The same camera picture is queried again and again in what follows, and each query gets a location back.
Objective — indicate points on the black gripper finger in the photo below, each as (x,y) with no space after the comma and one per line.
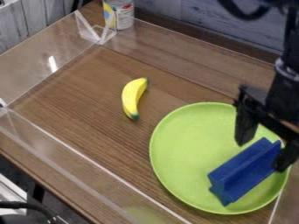
(288,153)
(246,125)

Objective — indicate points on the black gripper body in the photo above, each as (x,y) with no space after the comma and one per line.
(276,104)

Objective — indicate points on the blue T-shaped block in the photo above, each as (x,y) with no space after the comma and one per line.
(240,174)

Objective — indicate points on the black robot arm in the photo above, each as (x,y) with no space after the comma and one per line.
(290,8)

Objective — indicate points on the green round plate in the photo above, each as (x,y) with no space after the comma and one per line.
(191,143)

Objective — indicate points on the yellow toy banana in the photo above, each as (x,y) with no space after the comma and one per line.
(131,95)

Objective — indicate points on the white labelled can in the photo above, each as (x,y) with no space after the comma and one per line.
(119,12)

